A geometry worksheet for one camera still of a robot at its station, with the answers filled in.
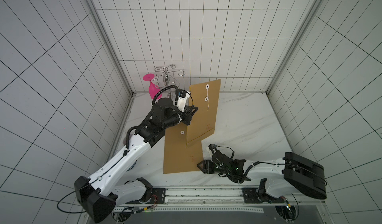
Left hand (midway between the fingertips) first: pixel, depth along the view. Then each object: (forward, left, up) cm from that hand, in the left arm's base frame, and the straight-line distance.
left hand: (195, 111), depth 68 cm
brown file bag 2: (+6, -5, +4) cm, 9 cm away
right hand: (-14, -3, -30) cm, 33 cm away
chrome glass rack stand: (+29, +18, -6) cm, 35 cm away
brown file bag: (-11, +10, -31) cm, 35 cm away
